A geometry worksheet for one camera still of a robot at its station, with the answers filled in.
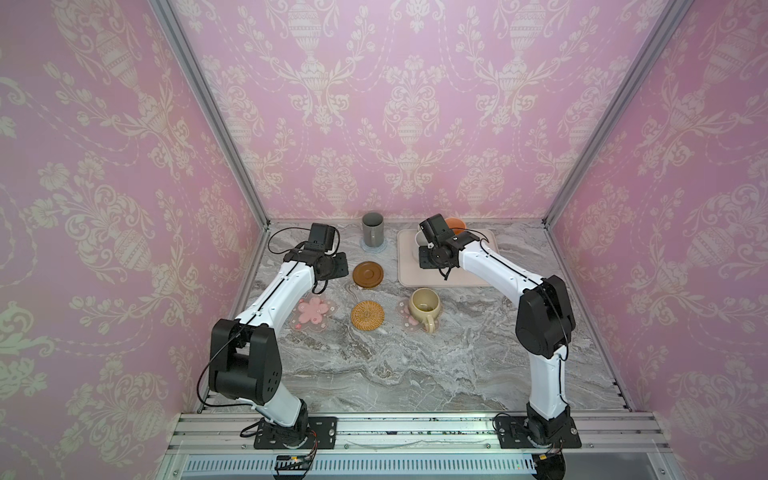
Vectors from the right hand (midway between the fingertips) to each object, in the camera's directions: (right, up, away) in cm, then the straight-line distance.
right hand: (428, 257), depth 95 cm
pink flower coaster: (-37, -18, 0) cm, 41 cm away
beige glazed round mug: (-1, -15, 0) cm, 15 cm away
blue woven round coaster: (-18, +3, +17) cm, 25 cm away
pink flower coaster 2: (-6, -20, -1) cm, 21 cm away
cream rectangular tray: (-5, -6, +8) cm, 11 cm away
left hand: (-27, -3, -6) cm, 27 cm away
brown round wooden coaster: (-20, -6, +10) cm, 23 cm away
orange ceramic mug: (+13, +13, +20) cm, 28 cm away
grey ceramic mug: (-18, +10, +10) cm, 23 cm away
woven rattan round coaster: (-19, -18, 0) cm, 27 cm away
